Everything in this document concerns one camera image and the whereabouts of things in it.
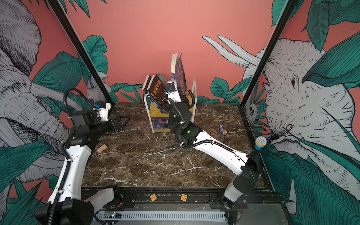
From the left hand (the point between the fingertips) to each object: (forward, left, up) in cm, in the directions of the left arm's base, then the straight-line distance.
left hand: (125, 117), depth 72 cm
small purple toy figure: (+6, -61, -28) cm, 67 cm away
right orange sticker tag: (-34, -30, -29) cm, 54 cm away
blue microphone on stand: (-15, -70, -5) cm, 72 cm away
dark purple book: (+13, -15, -23) cm, 30 cm away
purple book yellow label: (+11, -17, -5) cm, 21 cm away
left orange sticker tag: (-33, -13, -29) cm, 46 cm away
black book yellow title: (+19, -16, +3) cm, 25 cm away
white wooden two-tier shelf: (+11, -12, -9) cm, 18 cm away
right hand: (+3, -28, +17) cm, 33 cm away
